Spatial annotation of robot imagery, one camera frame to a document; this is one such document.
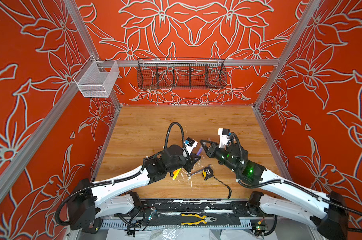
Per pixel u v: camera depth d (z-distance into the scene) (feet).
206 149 2.15
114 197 1.50
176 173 2.74
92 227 2.20
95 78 3.04
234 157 1.72
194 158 2.07
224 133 2.07
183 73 3.18
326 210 1.31
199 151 2.27
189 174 2.75
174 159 1.77
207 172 2.67
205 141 2.22
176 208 2.44
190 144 2.02
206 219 2.29
